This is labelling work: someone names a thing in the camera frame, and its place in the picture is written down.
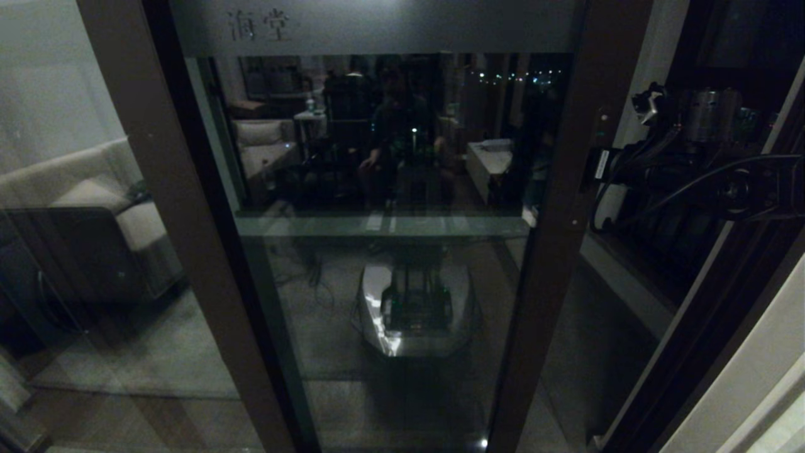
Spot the brown framed glass sliding door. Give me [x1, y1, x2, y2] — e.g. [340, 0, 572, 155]
[170, 0, 655, 453]

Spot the brown framed fixed glass panel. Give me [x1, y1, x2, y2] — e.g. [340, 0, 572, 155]
[0, 0, 318, 453]

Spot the beige sofa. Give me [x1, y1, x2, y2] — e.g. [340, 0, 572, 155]
[0, 138, 186, 303]

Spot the grey rug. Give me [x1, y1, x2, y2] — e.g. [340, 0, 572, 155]
[28, 286, 240, 400]

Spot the beige sofa cushion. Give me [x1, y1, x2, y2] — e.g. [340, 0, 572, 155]
[52, 179, 133, 213]

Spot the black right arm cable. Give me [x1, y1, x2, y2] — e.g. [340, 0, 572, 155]
[590, 126, 805, 235]

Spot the dark outer door frame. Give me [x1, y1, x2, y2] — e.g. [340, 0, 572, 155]
[601, 63, 805, 453]

